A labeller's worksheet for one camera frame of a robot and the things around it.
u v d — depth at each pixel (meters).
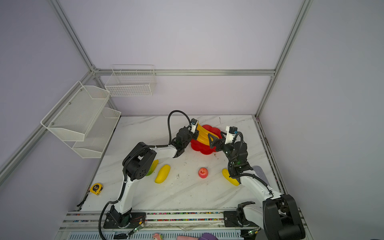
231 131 0.68
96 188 0.82
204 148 0.98
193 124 0.84
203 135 0.99
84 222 0.75
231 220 0.73
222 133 0.82
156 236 0.67
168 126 0.76
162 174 0.86
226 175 0.86
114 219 0.64
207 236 0.70
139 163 0.57
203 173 0.86
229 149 0.72
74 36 0.77
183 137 0.77
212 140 0.71
